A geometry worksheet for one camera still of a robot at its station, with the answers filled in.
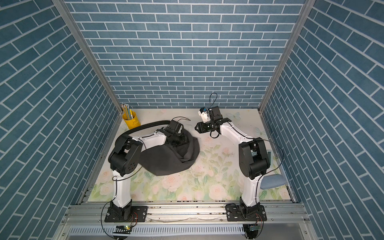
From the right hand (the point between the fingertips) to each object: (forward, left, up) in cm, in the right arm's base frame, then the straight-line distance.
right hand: (200, 127), depth 94 cm
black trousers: (-21, +20, -6) cm, 30 cm away
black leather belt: (+10, +29, -9) cm, 32 cm away
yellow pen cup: (+3, +48, -5) cm, 48 cm away
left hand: (-6, +6, -10) cm, 13 cm away
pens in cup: (+9, +51, +4) cm, 52 cm away
